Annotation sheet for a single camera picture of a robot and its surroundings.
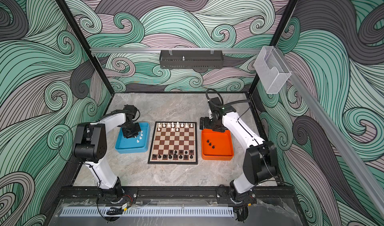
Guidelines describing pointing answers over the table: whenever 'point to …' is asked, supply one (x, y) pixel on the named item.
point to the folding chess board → (174, 143)
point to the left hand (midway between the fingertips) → (137, 133)
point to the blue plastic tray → (139, 144)
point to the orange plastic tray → (216, 146)
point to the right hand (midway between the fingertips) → (208, 127)
